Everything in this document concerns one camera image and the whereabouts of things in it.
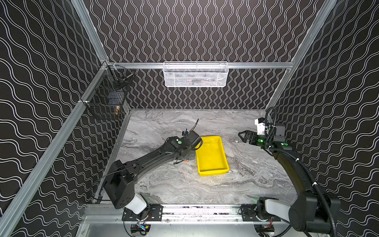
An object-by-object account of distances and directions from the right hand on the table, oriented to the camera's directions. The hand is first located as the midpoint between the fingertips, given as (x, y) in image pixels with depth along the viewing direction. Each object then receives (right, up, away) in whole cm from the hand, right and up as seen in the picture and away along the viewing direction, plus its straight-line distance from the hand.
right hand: (246, 135), depth 83 cm
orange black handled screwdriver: (-36, -12, -13) cm, 40 cm away
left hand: (-30, -11, -3) cm, 32 cm away
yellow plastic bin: (-18, -15, +9) cm, 26 cm away
